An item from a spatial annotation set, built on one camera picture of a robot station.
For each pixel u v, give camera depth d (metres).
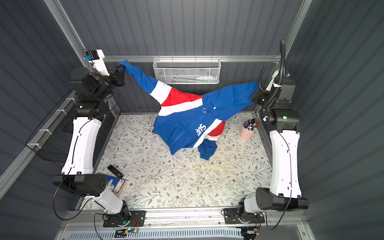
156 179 0.87
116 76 0.55
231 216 0.74
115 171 0.87
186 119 0.82
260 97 0.55
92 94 0.48
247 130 0.96
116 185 0.75
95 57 0.51
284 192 0.38
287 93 0.43
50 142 0.65
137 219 0.73
